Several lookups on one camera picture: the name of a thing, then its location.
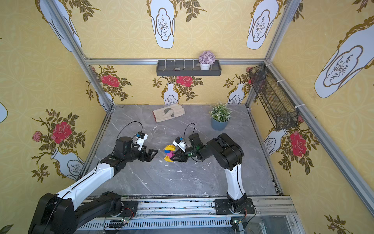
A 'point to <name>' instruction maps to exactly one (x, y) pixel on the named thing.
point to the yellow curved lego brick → (170, 147)
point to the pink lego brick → (171, 154)
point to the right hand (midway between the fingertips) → (173, 160)
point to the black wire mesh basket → (280, 110)
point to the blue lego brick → (166, 151)
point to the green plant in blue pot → (220, 115)
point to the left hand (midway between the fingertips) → (153, 149)
